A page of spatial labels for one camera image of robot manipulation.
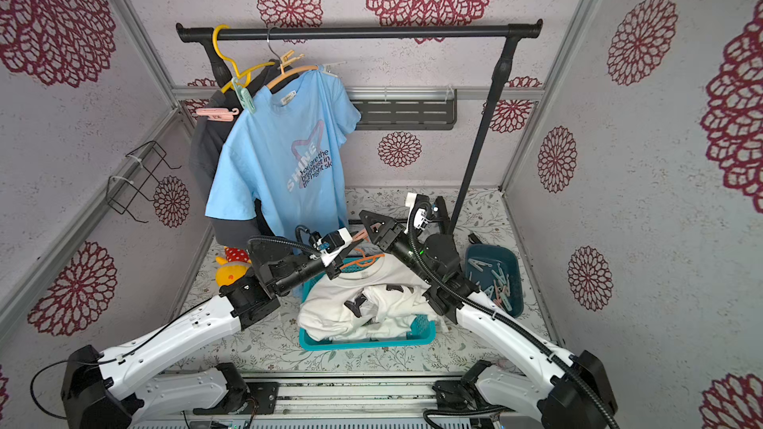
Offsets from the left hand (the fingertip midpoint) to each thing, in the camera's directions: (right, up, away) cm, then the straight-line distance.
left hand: (357, 236), depth 67 cm
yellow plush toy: (-40, -11, +22) cm, 47 cm away
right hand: (+1, +5, -4) cm, 7 cm away
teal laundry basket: (+17, -29, +16) cm, 37 cm away
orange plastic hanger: (+3, -8, +20) cm, 22 cm away
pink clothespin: (+1, 0, -4) cm, 4 cm away
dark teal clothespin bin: (+46, -11, +27) cm, 55 cm away
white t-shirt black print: (+8, -18, +10) cm, 22 cm away
